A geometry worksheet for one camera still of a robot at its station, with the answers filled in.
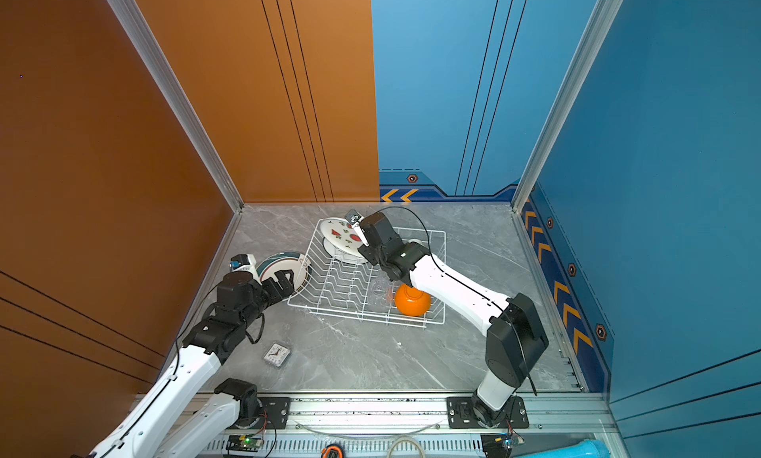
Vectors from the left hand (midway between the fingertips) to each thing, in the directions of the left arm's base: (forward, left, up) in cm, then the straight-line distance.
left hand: (282, 274), depth 80 cm
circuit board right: (-36, -56, -18) cm, 69 cm away
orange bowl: (-2, -36, -11) cm, 38 cm away
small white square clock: (-16, +2, -15) cm, 22 cm away
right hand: (+11, -24, +6) cm, 27 cm away
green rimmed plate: (+14, +2, -18) cm, 22 cm away
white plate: (+16, -12, -12) cm, 23 cm away
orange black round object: (-38, -17, -14) cm, 43 cm away
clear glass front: (-2, -27, -8) cm, 28 cm away
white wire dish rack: (+2, -20, -11) cm, 23 cm away
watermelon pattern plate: (+14, -14, +2) cm, 20 cm away
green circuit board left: (-36, +7, -19) cm, 41 cm away
